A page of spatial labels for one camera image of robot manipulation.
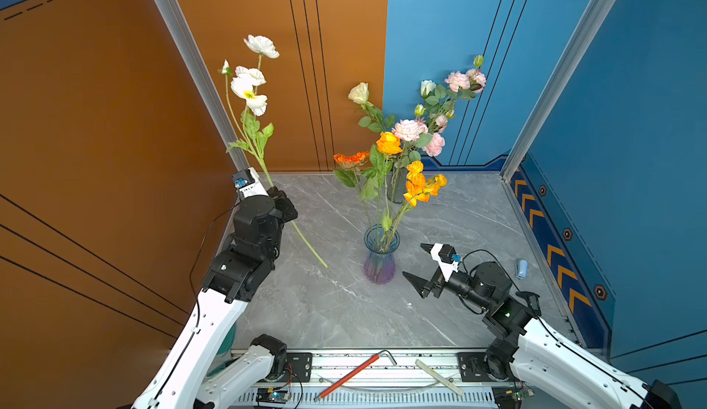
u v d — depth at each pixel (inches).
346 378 28.4
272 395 27.9
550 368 22.1
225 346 30.1
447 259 23.2
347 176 28.2
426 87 35.6
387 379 28.5
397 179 28.8
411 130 26.9
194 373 14.7
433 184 32.1
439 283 24.9
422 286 25.0
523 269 35.1
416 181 24.9
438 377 28.5
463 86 31.9
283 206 22.1
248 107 21.0
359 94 33.4
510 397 27.6
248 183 20.3
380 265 32.4
